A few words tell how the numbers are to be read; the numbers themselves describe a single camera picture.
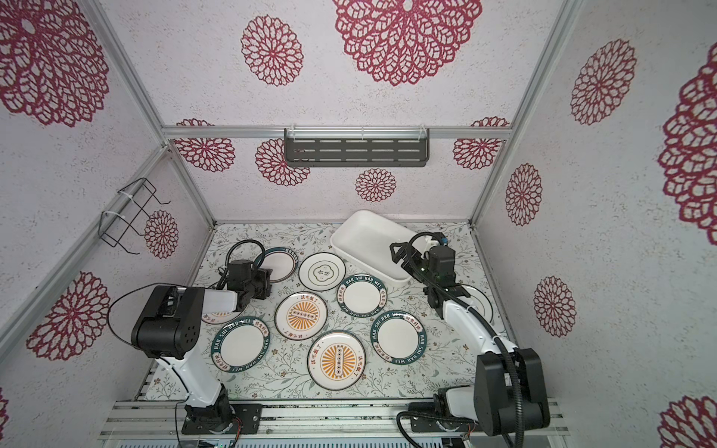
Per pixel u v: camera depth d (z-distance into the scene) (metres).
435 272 0.65
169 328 0.50
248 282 0.84
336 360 0.83
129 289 0.52
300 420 0.75
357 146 0.94
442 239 0.76
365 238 1.16
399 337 0.87
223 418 0.66
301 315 0.93
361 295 0.98
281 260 1.06
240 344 0.87
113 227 0.73
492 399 0.41
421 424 0.75
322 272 1.04
